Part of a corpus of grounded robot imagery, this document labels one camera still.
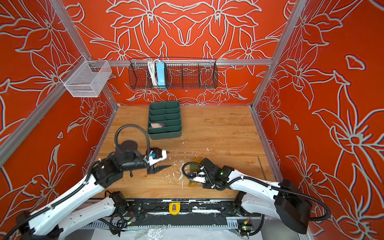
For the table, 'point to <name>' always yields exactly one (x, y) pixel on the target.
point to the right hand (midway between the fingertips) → (200, 176)
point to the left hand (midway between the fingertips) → (169, 155)
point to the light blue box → (160, 74)
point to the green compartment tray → (164, 121)
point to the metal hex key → (262, 168)
